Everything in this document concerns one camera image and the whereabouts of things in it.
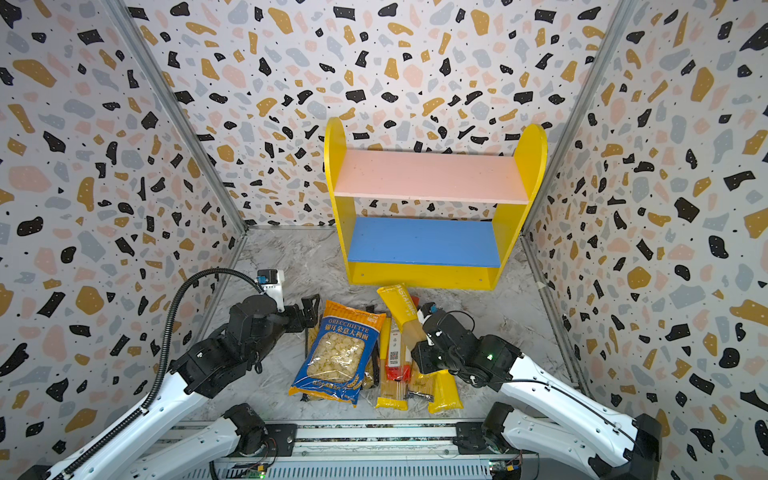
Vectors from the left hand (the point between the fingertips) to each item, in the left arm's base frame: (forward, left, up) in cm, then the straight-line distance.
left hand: (303, 294), depth 70 cm
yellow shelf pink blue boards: (+52, -36, -26) cm, 69 cm away
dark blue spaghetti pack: (-14, -28, -23) cm, 39 cm away
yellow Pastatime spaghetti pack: (0, -23, -10) cm, 25 cm away
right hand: (-10, -25, -10) cm, 29 cm away
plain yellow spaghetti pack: (-17, -35, -25) cm, 46 cm away
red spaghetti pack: (-7, -22, -22) cm, 32 cm away
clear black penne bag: (-13, -15, -23) cm, 30 cm away
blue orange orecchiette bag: (-9, -7, -18) cm, 21 cm away
